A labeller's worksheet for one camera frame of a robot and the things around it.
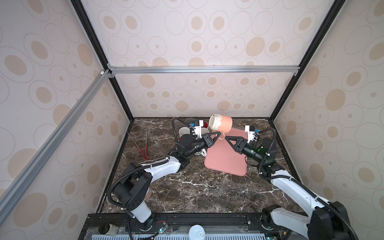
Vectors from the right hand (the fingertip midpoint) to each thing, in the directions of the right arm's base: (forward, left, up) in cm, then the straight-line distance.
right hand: (226, 140), depth 73 cm
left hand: (+1, +2, +4) cm, 4 cm away
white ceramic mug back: (+7, +11, -23) cm, 26 cm away
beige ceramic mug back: (+4, +2, +7) cm, 9 cm away
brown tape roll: (-17, +41, -24) cm, 51 cm away
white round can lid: (-35, +15, -21) cm, 44 cm away
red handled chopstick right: (+14, +49, -26) cm, 57 cm away
